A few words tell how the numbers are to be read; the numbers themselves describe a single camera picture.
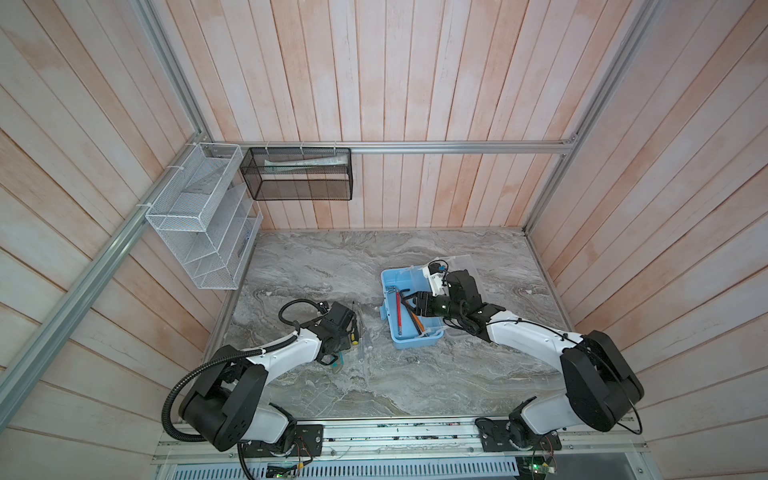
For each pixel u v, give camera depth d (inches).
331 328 27.5
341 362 33.8
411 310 30.6
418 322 37.4
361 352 34.7
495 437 28.7
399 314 38.1
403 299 32.1
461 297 26.6
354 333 35.5
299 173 40.9
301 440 28.6
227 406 16.6
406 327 37.0
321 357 28.0
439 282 30.7
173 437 16.2
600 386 17.0
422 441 29.3
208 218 28.2
